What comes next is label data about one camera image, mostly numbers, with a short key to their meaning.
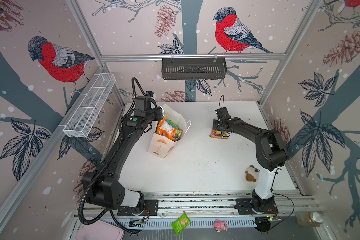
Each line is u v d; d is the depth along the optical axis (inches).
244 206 28.6
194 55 36.7
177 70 41.9
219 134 37.4
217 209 29.1
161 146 30.8
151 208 28.7
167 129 30.7
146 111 23.6
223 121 30.4
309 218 24.8
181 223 26.9
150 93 27.3
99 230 26.4
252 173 32.1
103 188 15.5
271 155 20.2
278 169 21.1
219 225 26.4
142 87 44.7
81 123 28.0
